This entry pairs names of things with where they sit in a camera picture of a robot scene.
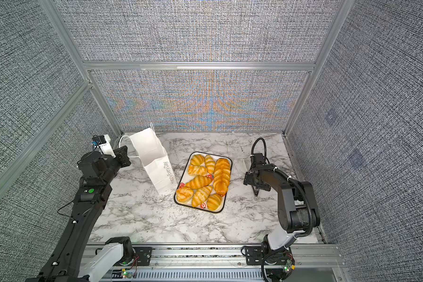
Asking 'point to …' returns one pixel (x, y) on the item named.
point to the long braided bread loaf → (222, 171)
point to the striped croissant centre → (198, 181)
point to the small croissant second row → (195, 170)
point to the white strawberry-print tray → (185, 177)
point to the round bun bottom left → (184, 194)
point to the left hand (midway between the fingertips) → (129, 144)
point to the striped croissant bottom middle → (201, 195)
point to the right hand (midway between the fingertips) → (255, 178)
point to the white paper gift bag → (150, 150)
